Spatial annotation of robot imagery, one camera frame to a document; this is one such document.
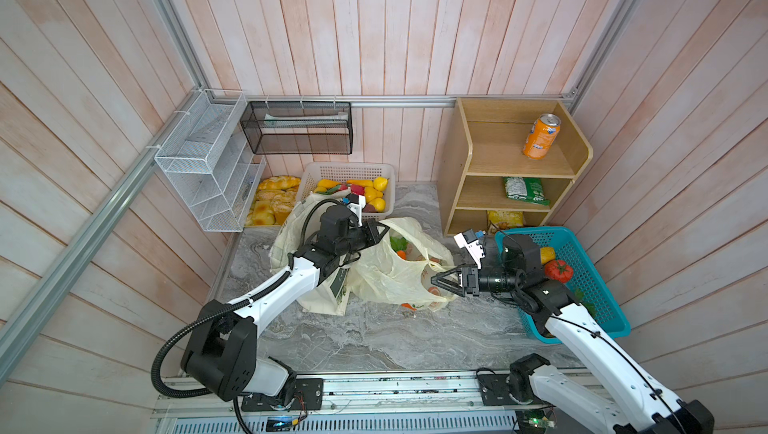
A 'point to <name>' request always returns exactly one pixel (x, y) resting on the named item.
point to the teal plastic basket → (589, 286)
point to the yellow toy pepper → (547, 254)
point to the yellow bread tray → (273, 201)
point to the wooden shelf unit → (506, 162)
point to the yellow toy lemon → (380, 183)
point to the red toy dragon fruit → (355, 188)
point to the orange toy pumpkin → (434, 290)
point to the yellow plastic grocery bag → (397, 268)
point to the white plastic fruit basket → (311, 173)
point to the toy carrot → (399, 245)
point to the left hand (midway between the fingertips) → (391, 231)
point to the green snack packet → (528, 189)
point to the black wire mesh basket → (299, 127)
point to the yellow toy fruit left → (325, 184)
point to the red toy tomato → (558, 270)
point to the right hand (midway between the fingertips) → (436, 281)
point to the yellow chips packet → (512, 218)
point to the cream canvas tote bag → (330, 296)
